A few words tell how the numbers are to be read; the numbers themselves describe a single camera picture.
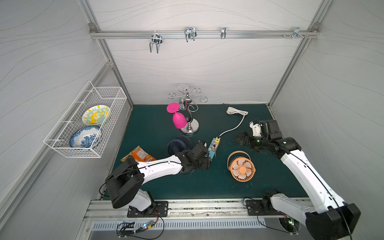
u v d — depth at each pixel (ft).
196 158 2.10
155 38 2.57
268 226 2.29
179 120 2.91
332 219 1.19
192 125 3.54
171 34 2.62
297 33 2.51
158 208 2.41
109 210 2.46
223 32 2.51
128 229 2.26
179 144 2.76
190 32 2.50
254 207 2.40
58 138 1.82
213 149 3.05
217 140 3.01
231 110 3.77
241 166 2.61
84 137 2.04
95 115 2.30
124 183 1.39
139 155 2.97
